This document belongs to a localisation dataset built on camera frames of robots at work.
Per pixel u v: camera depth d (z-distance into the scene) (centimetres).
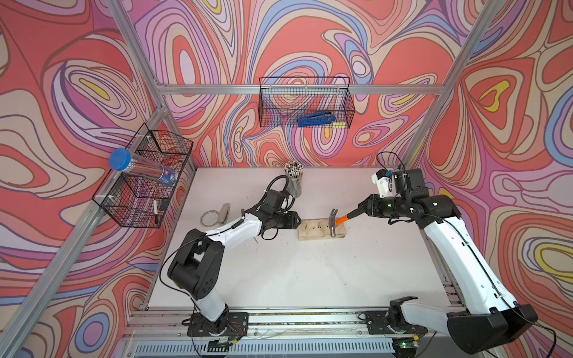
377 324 73
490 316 37
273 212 71
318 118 90
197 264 47
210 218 101
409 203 51
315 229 93
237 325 73
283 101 96
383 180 65
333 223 83
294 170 95
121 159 62
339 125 84
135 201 73
